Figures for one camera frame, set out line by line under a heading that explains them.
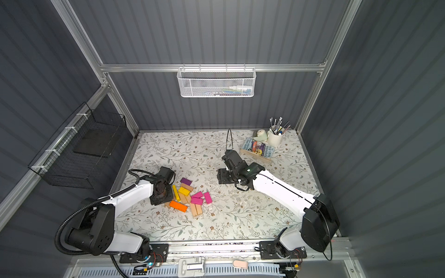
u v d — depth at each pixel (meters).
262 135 1.08
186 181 0.96
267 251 0.72
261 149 1.08
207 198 0.89
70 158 0.71
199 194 0.92
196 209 0.85
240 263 0.69
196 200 0.87
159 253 0.72
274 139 1.08
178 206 0.87
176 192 0.89
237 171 0.60
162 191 0.68
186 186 0.93
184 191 0.90
